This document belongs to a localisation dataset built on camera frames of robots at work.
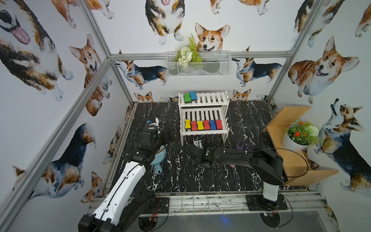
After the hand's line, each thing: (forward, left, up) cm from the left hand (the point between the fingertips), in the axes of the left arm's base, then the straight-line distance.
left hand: (167, 127), depth 79 cm
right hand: (-5, -16, -17) cm, 24 cm away
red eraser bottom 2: (+8, -23, -9) cm, 26 cm away
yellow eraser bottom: (+8, -18, -9) cm, 22 cm away
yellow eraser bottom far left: (+8, -11, -8) cm, 15 cm away
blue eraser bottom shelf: (+8, -26, -8) cm, 29 cm away
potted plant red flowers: (-7, -69, +1) cm, 70 cm away
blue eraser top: (+18, -14, +6) cm, 24 cm away
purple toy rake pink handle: (+1, -47, -23) cm, 52 cm away
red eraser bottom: (+6, -14, -7) cm, 17 cm away
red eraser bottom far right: (+8, -30, -9) cm, 33 cm away
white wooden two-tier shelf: (+18, -22, -10) cm, 30 cm away
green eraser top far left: (+17, -11, +6) cm, 21 cm away
